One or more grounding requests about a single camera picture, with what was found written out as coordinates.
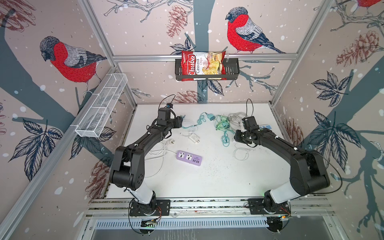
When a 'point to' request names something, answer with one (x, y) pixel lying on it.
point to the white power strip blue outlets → (266, 126)
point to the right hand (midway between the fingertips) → (234, 138)
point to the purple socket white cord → (160, 152)
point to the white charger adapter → (194, 137)
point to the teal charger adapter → (211, 116)
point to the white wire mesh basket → (100, 105)
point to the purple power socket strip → (189, 157)
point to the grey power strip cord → (236, 117)
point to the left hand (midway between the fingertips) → (178, 118)
